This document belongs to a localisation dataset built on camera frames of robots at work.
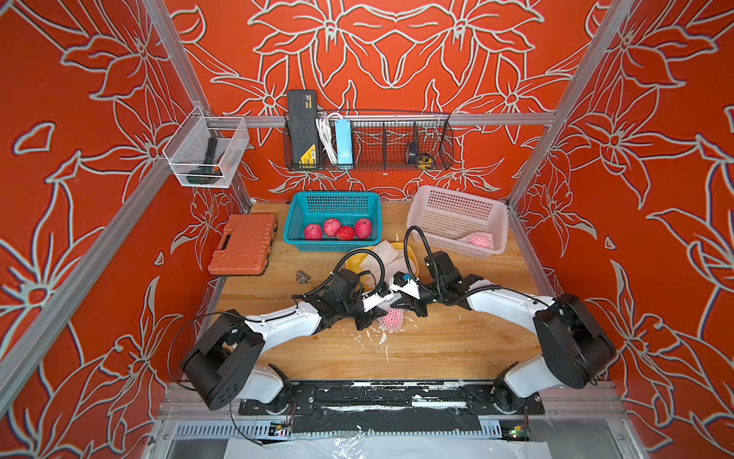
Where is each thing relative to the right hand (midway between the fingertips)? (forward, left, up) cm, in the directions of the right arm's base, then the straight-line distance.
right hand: (390, 306), depth 80 cm
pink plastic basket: (+39, -29, -8) cm, 50 cm away
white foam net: (+18, -1, -1) cm, 18 cm away
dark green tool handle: (+29, +53, +26) cm, 66 cm away
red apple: (+32, +9, -3) cm, 33 cm away
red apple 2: (+32, +21, -2) cm, 38 cm away
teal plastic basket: (+45, +29, -5) cm, 53 cm away
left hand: (-1, 0, +1) cm, 2 cm away
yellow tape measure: (+44, -12, +19) cm, 49 cm away
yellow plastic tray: (+20, +12, -7) cm, 25 cm away
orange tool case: (+23, +51, -3) cm, 56 cm away
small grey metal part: (+13, +29, -7) cm, 33 cm away
